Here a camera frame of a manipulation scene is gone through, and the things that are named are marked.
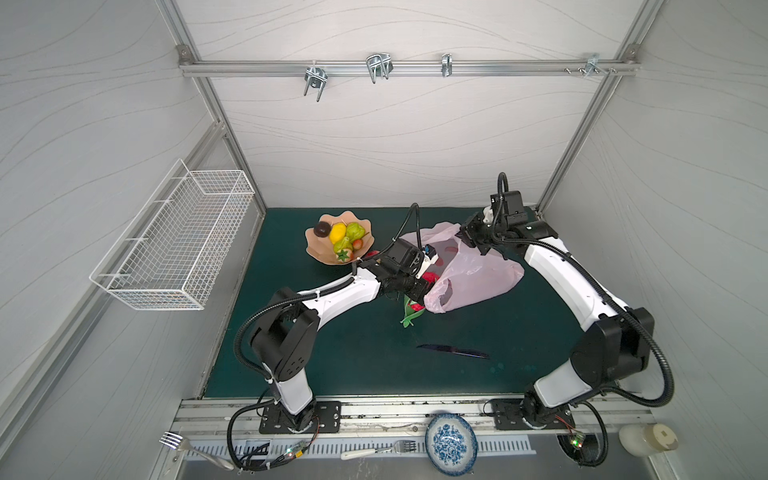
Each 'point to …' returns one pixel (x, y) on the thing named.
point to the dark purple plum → (322, 229)
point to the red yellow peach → (357, 244)
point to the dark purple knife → (454, 350)
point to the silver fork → (178, 442)
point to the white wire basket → (171, 254)
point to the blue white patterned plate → (451, 444)
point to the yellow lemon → (337, 232)
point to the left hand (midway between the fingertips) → (431, 281)
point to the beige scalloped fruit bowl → (323, 249)
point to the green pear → (354, 231)
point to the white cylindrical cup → (647, 439)
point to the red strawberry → (345, 256)
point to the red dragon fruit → (411, 309)
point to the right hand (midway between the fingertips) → (458, 223)
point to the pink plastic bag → (465, 274)
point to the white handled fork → (401, 446)
